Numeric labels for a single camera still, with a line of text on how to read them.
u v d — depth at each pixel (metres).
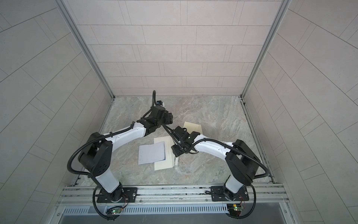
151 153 0.84
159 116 0.70
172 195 0.72
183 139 0.64
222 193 0.71
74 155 0.40
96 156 0.45
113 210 0.65
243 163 0.43
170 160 0.83
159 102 0.78
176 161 0.81
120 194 0.66
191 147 0.57
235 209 0.68
